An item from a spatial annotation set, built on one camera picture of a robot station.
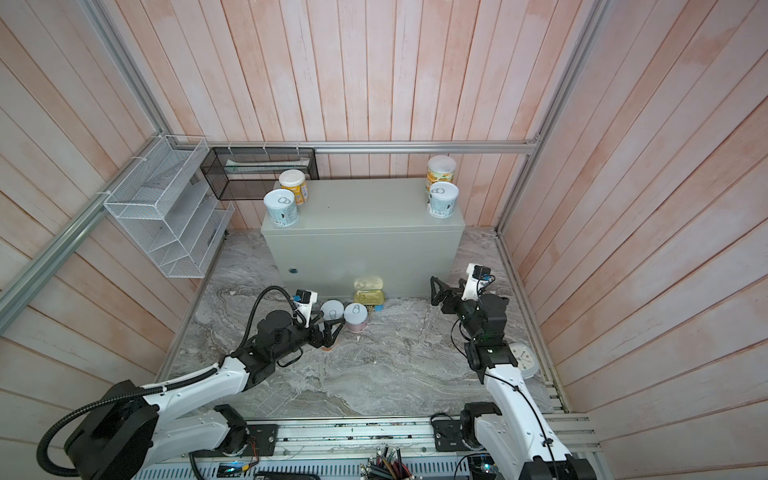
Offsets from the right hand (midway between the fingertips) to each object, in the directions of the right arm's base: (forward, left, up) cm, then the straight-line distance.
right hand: (446, 278), depth 79 cm
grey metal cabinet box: (+6, +25, +13) cm, 29 cm away
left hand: (-9, +31, -10) cm, 34 cm away
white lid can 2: (-4, +26, -16) cm, 30 cm away
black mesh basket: (+42, +66, +4) cm, 79 cm away
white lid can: (-2, +33, -15) cm, 36 cm away
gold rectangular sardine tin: (+4, +22, -18) cm, 28 cm away
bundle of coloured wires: (-41, +16, -9) cm, 45 cm away
